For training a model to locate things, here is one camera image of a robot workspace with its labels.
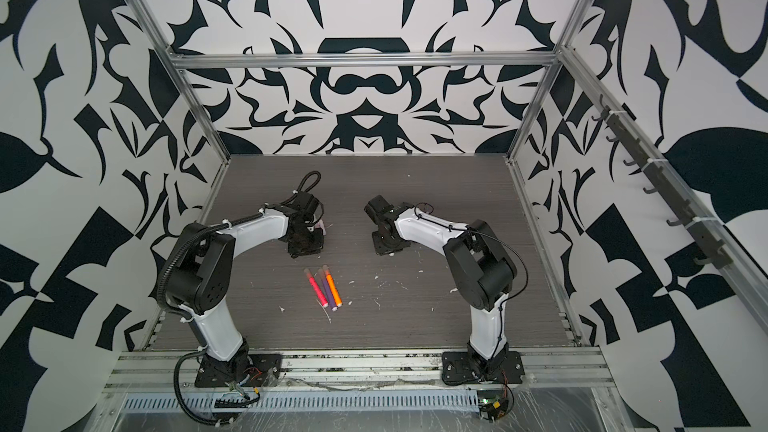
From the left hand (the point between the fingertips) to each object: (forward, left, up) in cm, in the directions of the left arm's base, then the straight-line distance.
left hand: (320, 244), depth 94 cm
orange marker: (-14, -5, -1) cm, 15 cm away
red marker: (-11, +1, -2) cm, 12 cm away
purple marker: (-14, -3, -2) cm, 15 cm away
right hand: (-1, -21, +1) cm, 21 cm away
